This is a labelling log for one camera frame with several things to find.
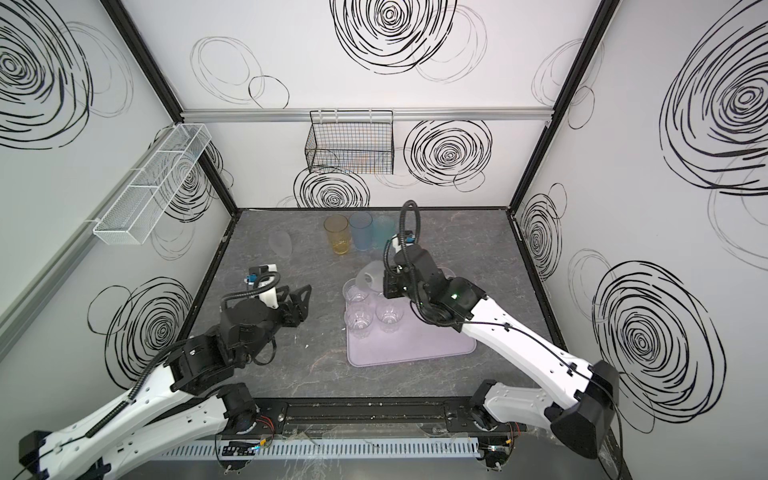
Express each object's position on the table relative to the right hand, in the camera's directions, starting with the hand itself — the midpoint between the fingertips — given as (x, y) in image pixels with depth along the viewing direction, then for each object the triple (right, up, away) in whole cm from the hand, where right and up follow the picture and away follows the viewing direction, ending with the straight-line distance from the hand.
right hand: (383, 275), depth 72 cm
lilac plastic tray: (+9, -21, +16) cm, 28 cm away
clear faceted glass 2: (-8, -15, +17) cm, 24 cm away
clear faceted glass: (-10, -8, +21) cm, 25 cm away
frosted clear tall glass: (-3, -1, +4) cm, 5 cm away
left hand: (-18, -3, -3) cm, 18 cm away
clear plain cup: (+2, -14, +17) cm, 22 cm away
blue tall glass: (-8, +14, +26) cm, 31 cm away
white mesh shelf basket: (-62, +13, -1) cm, 63 cm away
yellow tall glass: (-16, +12, +28) cm, 34 cm away
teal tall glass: (-1, +12, +30) cm, 32 cm away
